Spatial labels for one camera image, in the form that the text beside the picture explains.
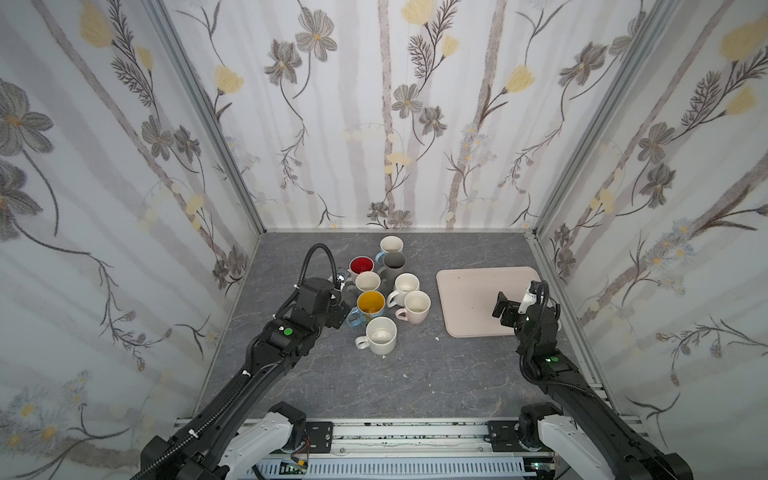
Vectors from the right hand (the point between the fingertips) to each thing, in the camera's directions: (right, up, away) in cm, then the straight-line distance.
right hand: (513, 292), depth 82 cm
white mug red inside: (-45, +7, +21) cm, 50 cm away
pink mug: (-26, -6, +11) cm, 29 cm away
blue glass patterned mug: (-41, -5, +8) cm, 42 cm away
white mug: (-30, +1, +19) cm, 35 cm away
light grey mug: (-42, +2, +16) cm, 45 cm away
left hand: (-53, +2, -4) cm, 53 cm away
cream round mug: (-37, -15, +8) cm, 41 cm away
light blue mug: (-35, +15, +23) cm, 44 cm away
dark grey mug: (-33, +8, +19) cm, 39 cm away
